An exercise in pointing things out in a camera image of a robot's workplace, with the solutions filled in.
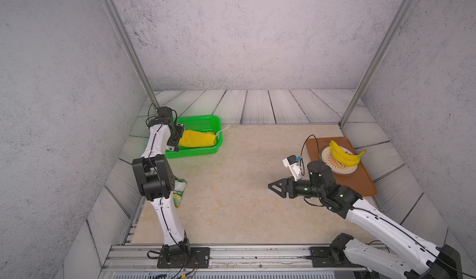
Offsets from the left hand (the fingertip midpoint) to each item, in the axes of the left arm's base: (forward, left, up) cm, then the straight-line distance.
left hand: (185, 134), depth 98 cm
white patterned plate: (-7, -77, -13) cm, 78 cm away
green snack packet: (-23, +2, -12) cm, 26 cm away
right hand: (-34, -41, +7) cm, 54 cm away
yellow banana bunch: (-11, -82, -9) cm, 83 cm away
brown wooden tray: (-22, -88, -13) cm, 92 cm away
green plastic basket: (+16, -3, -8) cm, 19 cm away
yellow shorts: (+5, -3, -9) cm, 11 cm away
